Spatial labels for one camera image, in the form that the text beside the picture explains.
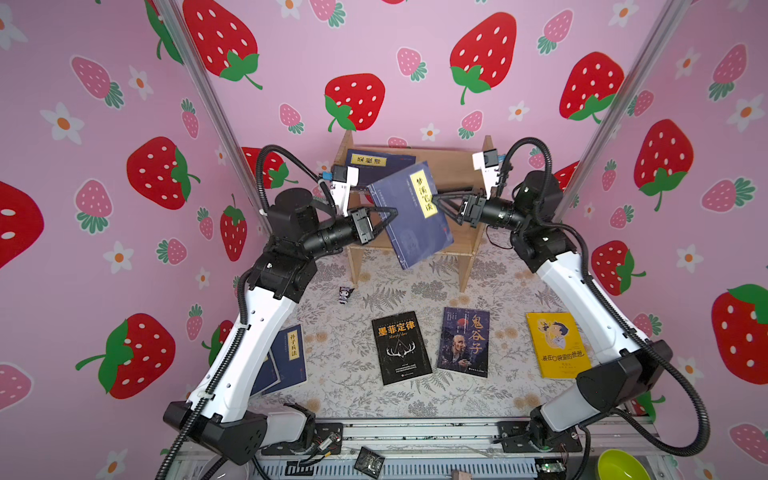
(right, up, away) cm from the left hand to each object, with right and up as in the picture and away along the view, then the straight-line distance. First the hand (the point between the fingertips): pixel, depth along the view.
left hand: (396, 212), depth 56 cm
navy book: (-35, -41, +27) cm, 60 cm away
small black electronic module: (-6, -57, +13) cm, 59 cm away
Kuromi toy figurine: (-18, -21, +44) cm, 52 cm away
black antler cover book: (+1, -35, +33) cm, 48 cm away
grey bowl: (-40, -59, +12) cm, 72 cm away
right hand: (+8, +4, +5) cm, 10 cm away
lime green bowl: (+53, -58, +14) cm, 80 cm away
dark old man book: (+21, -34, +34) cm, 52 cm away
